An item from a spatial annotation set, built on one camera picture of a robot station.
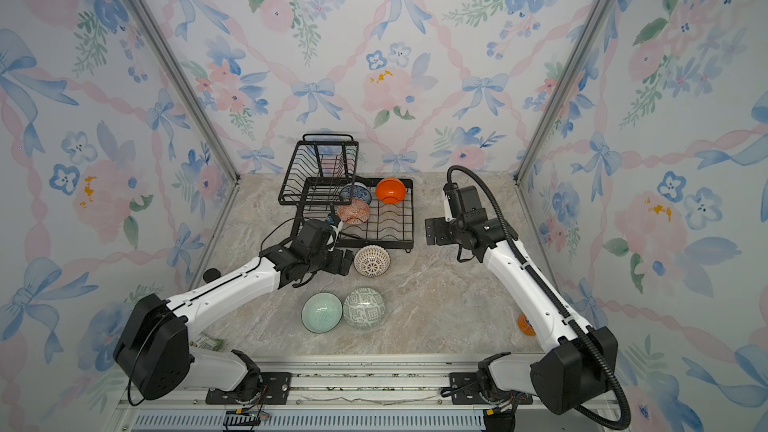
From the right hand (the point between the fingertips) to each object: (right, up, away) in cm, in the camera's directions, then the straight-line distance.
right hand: (445, 224), depth 81 cm
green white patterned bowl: (-23, -25, +5) cm, 34 cm away
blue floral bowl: (-25, +10, +27) cm, 39 cm away
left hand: (-29, -8, +4) cm, 30 cm away
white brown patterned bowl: (-20, -13, +14) cm, 28 cm away
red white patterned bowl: (-27, +2, +24) cm, 36 cm away
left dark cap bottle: (-65, -14, +2) cm, 66 cm away
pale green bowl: (-34, -26, +4) cm, 43 cm away
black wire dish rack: (-41, +14, +31) cm, 53 cm away
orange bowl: (-15, +10, +29) cm, 34 cm away
